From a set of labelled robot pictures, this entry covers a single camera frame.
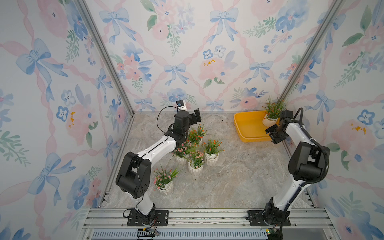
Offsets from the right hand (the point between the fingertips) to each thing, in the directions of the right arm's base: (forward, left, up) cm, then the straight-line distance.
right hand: (268, 131), depth 99 cm
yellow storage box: (+11, +7, -9) cm, 16 cm away
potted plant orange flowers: (-11, +48, +9) cm, 50 cm away
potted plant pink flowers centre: (-21, +57, +5) cm, 61 cm away
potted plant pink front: (-36, +64, +6) cm, 74 cm away
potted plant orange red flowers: (-19, +39, +6) cm, 44 cm away
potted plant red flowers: (+13, -4, +6) cm, 15 cm away
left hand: (0, +50, +20) cm, 53 cm away
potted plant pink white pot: (-27, +48, +7) cm, 55 cm away
